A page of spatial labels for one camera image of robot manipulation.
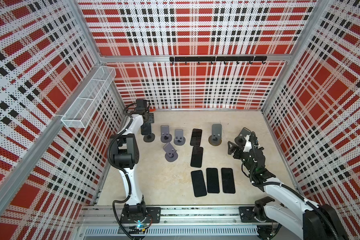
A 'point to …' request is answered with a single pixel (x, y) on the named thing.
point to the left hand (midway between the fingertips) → (145, 120)
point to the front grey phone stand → (171, 154)
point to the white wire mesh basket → (81, 111)
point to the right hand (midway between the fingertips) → (235, 144)
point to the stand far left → (149, 138)
